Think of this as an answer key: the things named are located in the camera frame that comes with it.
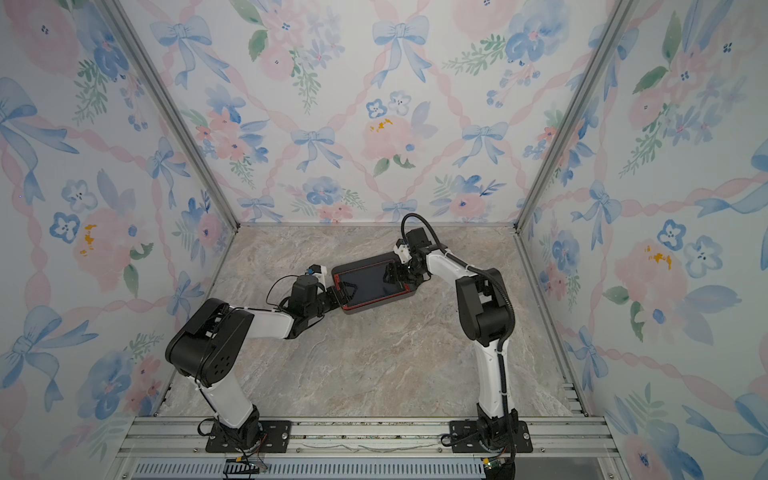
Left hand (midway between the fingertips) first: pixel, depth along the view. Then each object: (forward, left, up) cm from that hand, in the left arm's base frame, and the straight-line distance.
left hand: (352, 289), depth 95 cm
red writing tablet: (+6, -5, -2) cm, 8 cm away
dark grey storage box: (+14, -4, -4) cm, 15 cm away
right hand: (+10, -13, -5) cm, 17 cm away
